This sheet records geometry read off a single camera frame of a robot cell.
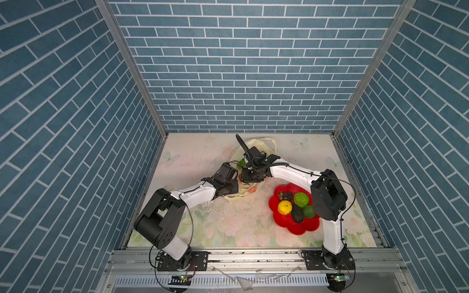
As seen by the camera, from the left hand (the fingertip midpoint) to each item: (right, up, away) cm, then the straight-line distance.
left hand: (239, 187), depth 91 cm
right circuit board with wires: (+39, -33, -20) cm, 55 cm away
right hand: (+3, +4, 0) cm, 5 cm away
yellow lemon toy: (+21, -8, -9) cm, 24 cm away
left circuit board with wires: (-23, -33, -19) cm, 45 cm away
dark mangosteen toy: (+23, -3, -3) cm, 23 cm away
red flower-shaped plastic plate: (+22, -14, -8) cm, 27 cm away
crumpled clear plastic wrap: (+3, -32, -22) cm, 39 cm away
